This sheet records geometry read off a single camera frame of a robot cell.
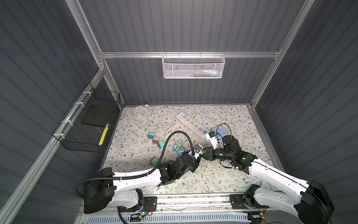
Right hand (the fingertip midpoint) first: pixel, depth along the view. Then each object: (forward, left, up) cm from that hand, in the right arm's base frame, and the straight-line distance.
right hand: (199, 153), depth 75 cm
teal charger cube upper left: (+21, +33, -14) cm, 41 cm away
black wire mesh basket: (+8, +61, +13) cm, 63 cm away
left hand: (0, +1, -1) cm, 1 cm away
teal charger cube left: (+13, +25, -13) cm, 31 cm away
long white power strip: (+30, +3, -14) cm, 33 cm away
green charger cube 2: (+11, +12, -9) cm, 19 cm away
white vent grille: (-27, -17, -17) cm, 37 cm away
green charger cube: (+1, +28, -13) cm, 31 cm away
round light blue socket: (+24, -18, -15) cm, 33 cm away
